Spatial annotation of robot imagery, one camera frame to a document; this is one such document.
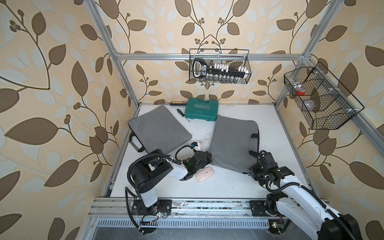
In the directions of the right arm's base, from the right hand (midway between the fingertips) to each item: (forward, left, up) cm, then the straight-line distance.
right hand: (248, 172), depth 85 cm
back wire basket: (+57, +5, +33) cm, 67 cm away
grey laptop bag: (+33, +57, +1) cm, 66 cm away
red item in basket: (+32, -30, +30) cm, 53 cm away
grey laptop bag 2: (+18, +4, +2) cm, 19 cm away
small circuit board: (-26, -8, 0) cm, 27 cm away
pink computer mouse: (-1, +25, +1) cm, 25 cm away
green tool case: (+47, +29, +5) cm, 56 cm away
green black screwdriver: (+48, +42, +1) cm, 64 cm away
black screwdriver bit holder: (+57, +43, +2) cm, 71 cm away
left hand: (+11, +20, +5) cm, 24 cm away
